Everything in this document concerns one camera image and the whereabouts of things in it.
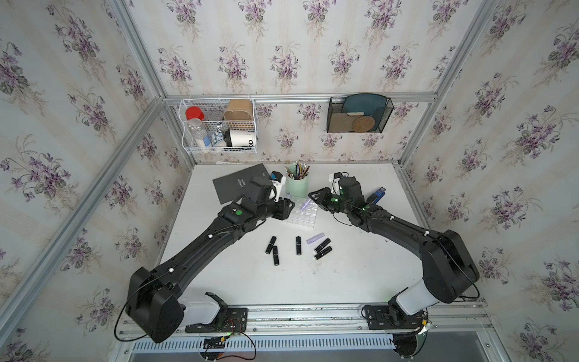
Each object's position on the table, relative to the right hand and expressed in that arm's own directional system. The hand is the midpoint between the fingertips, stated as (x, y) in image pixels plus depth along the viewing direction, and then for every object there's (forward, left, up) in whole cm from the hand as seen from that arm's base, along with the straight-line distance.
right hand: (310, 196), depth 84 cm
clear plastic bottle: (+20, +44, +14) cm, 50 cm away
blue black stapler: (+12, -32, -15) cm, 37 cm away
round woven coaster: (+33, -24, +9) cm, 42 cm away
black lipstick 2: (-17, +13, -17) cm, 27 cm away
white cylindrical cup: (+24, +28, +9) cm, 38 cm away
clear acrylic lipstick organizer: (+1, 0, -16) cm, 16 cm away
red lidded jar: (+31, +48, +16) cm, 60 cm away
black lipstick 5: (-15, -6, -17) cm, 23 cm away
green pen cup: (+11, +5, -5) cm, 13 cm away
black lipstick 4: (-10, -7, -17) cm, 21 cm away
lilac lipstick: (-3, +2, -2) cm, 4 cm away
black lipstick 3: (-12, +4, -17) cm, 21 cm away
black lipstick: (-12, +15, -17) cm, 26 cm away
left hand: (-7, +6, +4) cm, 10 cm away
